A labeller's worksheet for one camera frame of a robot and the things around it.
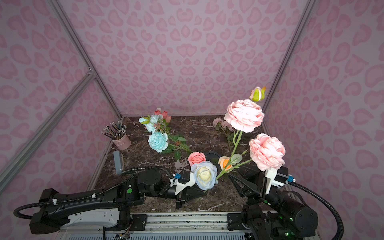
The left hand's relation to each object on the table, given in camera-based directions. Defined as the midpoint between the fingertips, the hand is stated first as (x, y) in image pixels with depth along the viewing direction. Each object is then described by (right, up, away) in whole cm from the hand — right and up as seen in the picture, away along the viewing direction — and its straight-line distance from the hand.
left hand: (205, 196), depth 51 cm
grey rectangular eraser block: (-50, +4, +40) cm, 64 cm away
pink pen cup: (-50, +14, +44) cm, 68 cm away
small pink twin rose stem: (+18, +24, +58) cm, 65 cm away
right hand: (+7, +9, -6) cm, 13 cm away
